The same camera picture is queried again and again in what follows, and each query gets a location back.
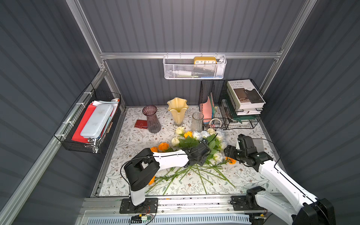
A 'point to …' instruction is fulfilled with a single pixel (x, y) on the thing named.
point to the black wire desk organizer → (229, 104)
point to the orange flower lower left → (152, 180)
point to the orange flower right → (233, 161)
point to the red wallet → (141, 124)
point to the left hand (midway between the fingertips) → (203, 157)
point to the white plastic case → (98, 119)
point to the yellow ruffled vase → (177, 106)
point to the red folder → (77, 136)
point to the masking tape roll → (215, 118)
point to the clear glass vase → (197, 121)
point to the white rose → (197, 135)
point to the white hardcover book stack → (245, 98)
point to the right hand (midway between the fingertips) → (231, 150)
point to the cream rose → (179, 130)
